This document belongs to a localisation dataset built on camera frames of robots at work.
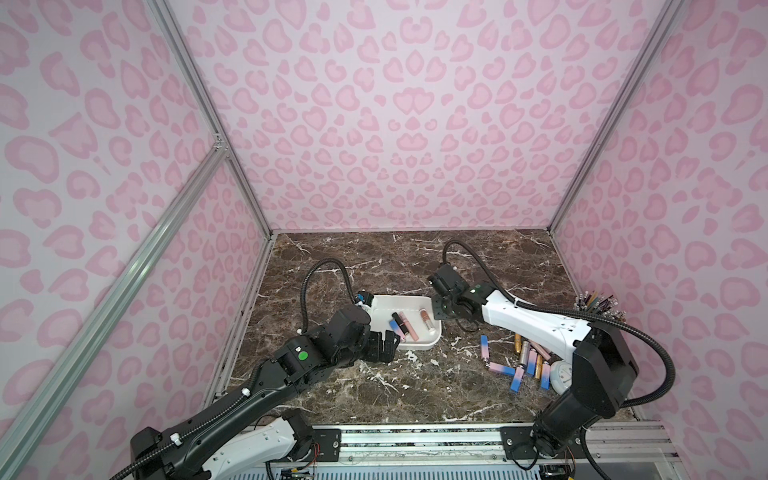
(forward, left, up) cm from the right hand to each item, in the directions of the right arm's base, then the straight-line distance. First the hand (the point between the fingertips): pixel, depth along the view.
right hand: (444, 306), depth 88 cm
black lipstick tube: (0, +14, -9) cm, 16 cm away
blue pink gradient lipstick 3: (-18, -19, -8) cm, 28 cm away
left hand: (-14, +16, +10) cm, 23 cm away
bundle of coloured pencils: (-1, -42, +4) cm, 42 cm away
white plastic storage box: (+1, +10, -9) cm, 13 cm away
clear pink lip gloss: (-3, +10, -9) cm, 14 cm away
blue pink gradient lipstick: (-4, +14, -7) cm, 16 cm away
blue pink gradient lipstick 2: (-9, -12, -8) cm, 17 cm away
